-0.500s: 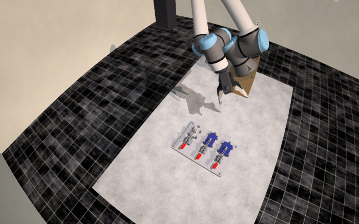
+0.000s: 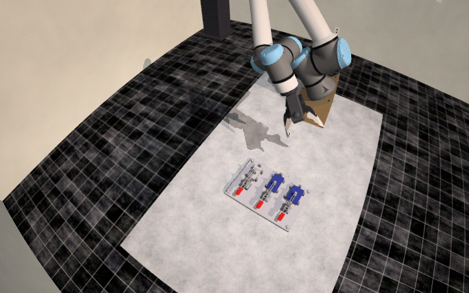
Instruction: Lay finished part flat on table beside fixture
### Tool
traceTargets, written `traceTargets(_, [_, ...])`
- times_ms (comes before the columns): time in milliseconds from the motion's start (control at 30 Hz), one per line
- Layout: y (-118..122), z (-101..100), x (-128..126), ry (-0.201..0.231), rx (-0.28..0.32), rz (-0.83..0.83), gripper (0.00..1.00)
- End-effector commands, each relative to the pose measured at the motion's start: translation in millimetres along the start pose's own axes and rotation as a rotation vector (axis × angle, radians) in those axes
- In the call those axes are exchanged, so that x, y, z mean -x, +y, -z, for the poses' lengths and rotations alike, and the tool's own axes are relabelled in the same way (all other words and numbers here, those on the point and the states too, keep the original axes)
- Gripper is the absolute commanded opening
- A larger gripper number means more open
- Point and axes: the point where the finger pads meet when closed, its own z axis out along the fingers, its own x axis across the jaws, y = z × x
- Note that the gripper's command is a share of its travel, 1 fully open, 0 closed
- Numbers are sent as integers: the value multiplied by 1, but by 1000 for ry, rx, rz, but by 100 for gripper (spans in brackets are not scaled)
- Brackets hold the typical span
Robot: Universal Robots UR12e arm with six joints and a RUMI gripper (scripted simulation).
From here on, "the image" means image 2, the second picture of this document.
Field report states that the grey toggle clamp with red handle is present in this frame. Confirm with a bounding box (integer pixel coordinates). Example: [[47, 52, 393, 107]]
[[278, 192, 297, 221]]

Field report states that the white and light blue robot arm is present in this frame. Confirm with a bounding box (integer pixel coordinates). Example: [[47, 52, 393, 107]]
[[249, 0, 351, 124]]

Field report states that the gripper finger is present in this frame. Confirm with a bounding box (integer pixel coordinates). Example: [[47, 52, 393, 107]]
[[304, 105, 324, 128], [284, 111, 292, 138]]

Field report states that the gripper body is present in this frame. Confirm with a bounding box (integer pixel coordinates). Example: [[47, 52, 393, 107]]
[[280, 87, 306, 117]]

